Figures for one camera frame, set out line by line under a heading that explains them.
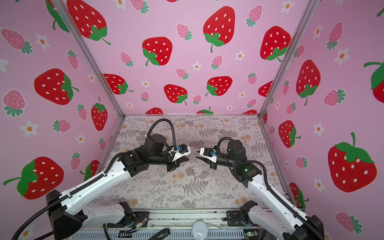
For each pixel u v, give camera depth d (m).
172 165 0.60
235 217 0.74
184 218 0.76
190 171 0.91
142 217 0.74
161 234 0.67
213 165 0.62
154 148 0.53
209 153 0.56
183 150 0.57
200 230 0.66
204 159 0.64
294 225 0.40
